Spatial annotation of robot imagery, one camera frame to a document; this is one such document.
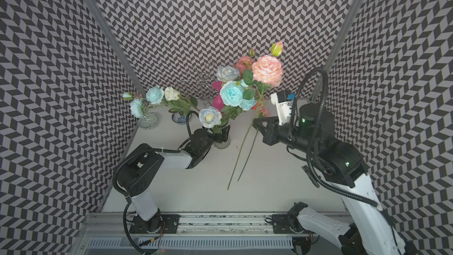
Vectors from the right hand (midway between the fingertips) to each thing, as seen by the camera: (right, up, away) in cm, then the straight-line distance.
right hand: (256, 126), depth 54 cm
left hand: (-12, -2, +36) cm, 38 cm away
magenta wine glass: (-15, +10, +32) cm, 37 cm away
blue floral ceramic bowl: (-42, +1, +54) cm, 68 cm away
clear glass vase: (-14, -3, +24) cm, 28 cm away
